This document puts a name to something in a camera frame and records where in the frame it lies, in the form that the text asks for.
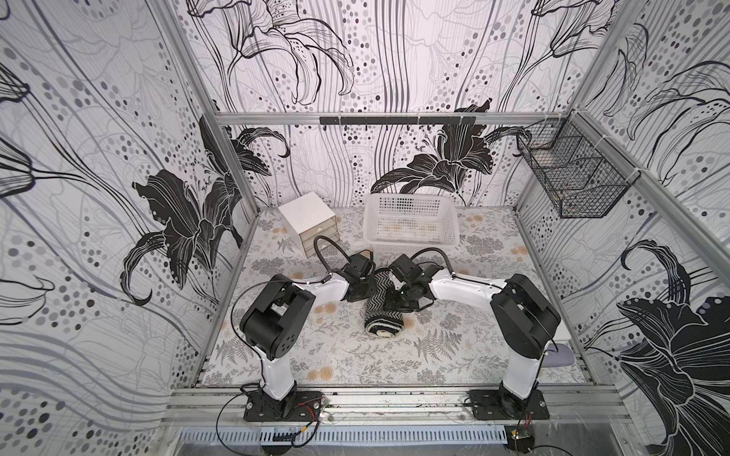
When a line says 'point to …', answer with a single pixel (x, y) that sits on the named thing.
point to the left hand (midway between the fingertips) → (373, 294)
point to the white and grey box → (557, 355)
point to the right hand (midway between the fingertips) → (388, 305)
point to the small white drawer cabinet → (310, 217)
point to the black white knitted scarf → (381, 320)
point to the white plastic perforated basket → (411, 219)
